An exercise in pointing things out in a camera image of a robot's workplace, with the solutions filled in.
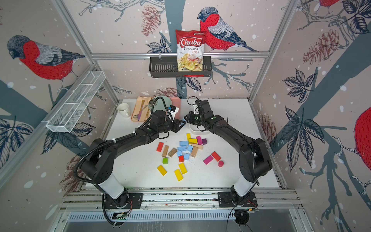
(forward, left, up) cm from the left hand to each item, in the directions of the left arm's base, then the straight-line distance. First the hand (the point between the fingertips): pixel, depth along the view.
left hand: (187, 120), depth 84 cm
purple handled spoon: (+34, +39, -19) cm, 55 cm away
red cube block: (-17, +4, -18) cm, 25 cm away
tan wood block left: (-11, +14, -19) cm, 26 cm away
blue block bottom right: (-15, 0, -18) cm, 24 cm away
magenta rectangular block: (-4, -8, -18) cm, 20 cm away
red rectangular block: (-8, +18, -18) cm, 27 cm away
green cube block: (-18, +14, -19) cm, 29 cm away
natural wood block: (-12, -5, -17) cm, 22 cm away
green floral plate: (+31, +25, -19) cm, 44 cm away
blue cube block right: (-10, -2, -17) cm, 19 cm away
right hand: (+2, +2, 0) cm, 3 cm away
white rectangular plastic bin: (+2, -5, -13) cm, 14 cm away
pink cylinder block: (-20, -21, -18) cm, 34 cm away
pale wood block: (-8, -7, -19) cm, 22 cm away
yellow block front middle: (-26, +5, -18) cm, 32 cm away
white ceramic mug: (+19, +48, -12) cm, 53 cm away
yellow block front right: (-22, +2, -19) cm, 29 cm away
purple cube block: (-5, -12, -18) cm, 22 cm away
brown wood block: (-13, +9, -18) cm, 24 cm away
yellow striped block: (-5, -4, -18) cm, 19 cm away
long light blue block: (-6, +3, -18) cm, 19 cm away
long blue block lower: (-10, +3, -18) cm, 21 cm away
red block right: (-15, -18, -19) cm, 30 cm away
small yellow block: (0, -1, -20) cm, 20 cm away
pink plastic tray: (+34, +10, -20) cm, 41 cm away
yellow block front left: (-23, +15, -19) cm, 33 cm away
